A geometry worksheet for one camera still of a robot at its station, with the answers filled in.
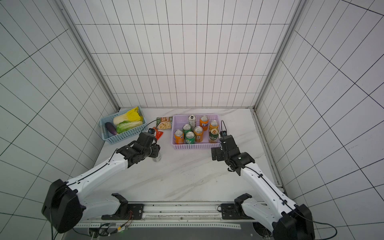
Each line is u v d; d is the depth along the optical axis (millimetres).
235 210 668
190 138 897
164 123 1086
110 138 944
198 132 921
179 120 1067
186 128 939
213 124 952
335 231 383
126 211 689
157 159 891
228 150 597
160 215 726
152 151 726
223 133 708
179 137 902
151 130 741
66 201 385
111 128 1021
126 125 992
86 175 454
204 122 976
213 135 920
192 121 947
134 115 1035
